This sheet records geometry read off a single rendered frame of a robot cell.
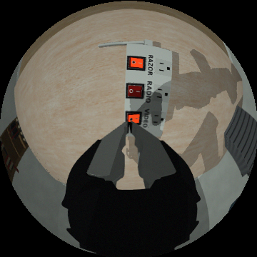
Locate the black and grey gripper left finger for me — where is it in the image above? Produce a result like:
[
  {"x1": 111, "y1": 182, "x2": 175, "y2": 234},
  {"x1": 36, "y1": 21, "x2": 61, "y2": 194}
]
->
[{"x1": 61, "y1": 121, "x2": 129, "y2": 209}]

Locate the grey power strip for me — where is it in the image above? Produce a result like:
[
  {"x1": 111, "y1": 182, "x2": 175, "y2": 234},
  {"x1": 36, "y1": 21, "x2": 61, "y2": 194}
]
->
[{"x1": 98, "y1": 39, "x2": 172, "y2": 136}]

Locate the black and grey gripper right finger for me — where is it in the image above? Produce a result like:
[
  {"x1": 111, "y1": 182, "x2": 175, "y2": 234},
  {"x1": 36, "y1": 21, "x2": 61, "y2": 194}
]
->
[{"x1": 129, "y1": 121, "x2": 201, "y2": 203}]

